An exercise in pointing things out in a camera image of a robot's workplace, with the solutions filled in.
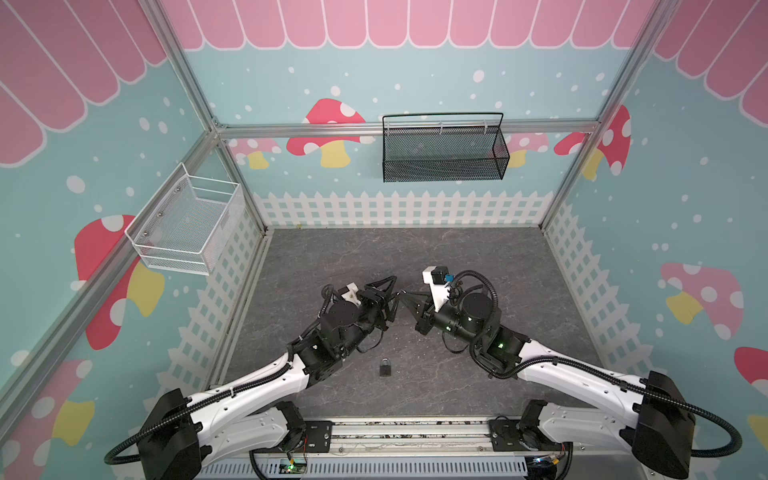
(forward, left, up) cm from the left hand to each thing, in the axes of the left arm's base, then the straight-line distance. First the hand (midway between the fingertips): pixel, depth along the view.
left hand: (403, 288), depth 70 cm
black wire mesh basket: (+50, -10, +7) cm, 51 cm away
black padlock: (-9, +4, -27) cm, 29 cm away
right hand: (-2, +1, 0) cm, 2 cm away
